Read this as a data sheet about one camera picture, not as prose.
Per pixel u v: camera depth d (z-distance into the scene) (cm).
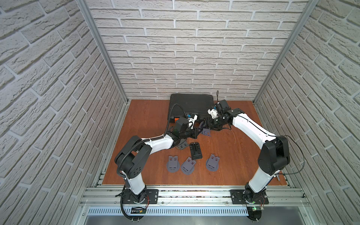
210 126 76
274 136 49
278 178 80
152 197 74
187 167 83
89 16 73
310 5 69
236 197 74
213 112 82
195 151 89
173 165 85
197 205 73
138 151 46
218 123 74
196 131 77
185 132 75
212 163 85
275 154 46
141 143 49
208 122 77
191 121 80
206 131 83
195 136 77
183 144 79
